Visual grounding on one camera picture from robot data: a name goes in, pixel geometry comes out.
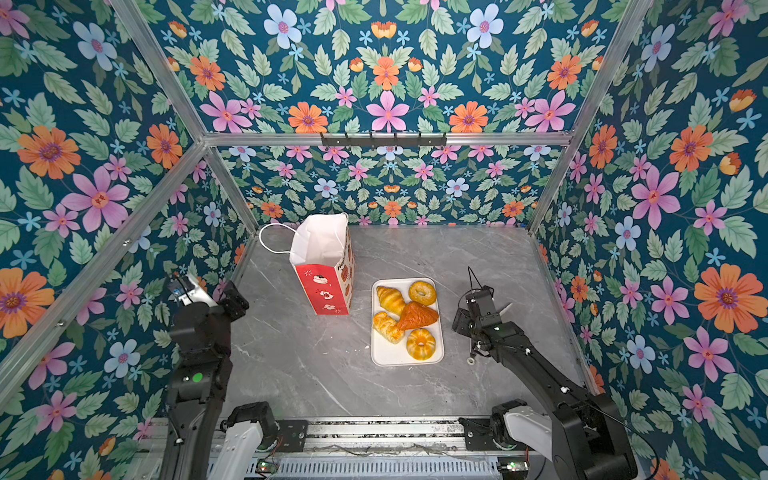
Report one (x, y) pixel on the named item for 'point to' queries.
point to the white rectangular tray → (386, 354)
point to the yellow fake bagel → (422, 293)
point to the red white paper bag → (323, 253)
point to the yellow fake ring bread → (388, 328)
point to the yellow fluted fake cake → (420, 344)
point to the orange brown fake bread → (415, 314)
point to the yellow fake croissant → (391, 298)
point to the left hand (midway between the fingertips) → (220, 280)
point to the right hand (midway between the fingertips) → (464, 319)
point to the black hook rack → (383, 141)
